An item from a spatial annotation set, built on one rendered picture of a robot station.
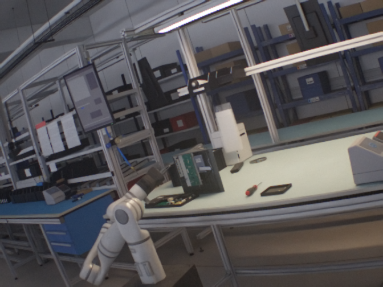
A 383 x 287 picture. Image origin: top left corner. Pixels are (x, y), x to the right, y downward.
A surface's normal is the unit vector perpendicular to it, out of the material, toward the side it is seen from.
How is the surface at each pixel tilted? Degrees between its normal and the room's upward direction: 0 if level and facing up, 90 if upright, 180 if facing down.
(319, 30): 97
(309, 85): 90
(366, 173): 90
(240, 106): 90
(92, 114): 101
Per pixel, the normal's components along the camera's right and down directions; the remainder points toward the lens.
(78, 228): 0.76, -0.16
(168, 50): -0.57, 0.28
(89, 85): -0.14, 0.36
